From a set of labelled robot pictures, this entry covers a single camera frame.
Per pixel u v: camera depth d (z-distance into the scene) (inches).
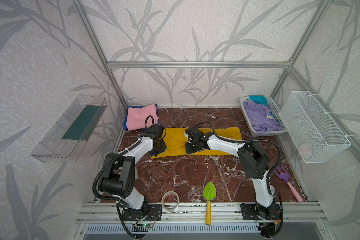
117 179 17.7
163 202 30.0
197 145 28.3
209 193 30.8
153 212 28.6
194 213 29.6
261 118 42.8
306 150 28.9
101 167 17.0
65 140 25.3
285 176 33.5
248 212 29.0
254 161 20.3
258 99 44.1
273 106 43.8
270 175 21.5
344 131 24.1
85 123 26.2
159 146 31.8
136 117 43.1
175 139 39.0
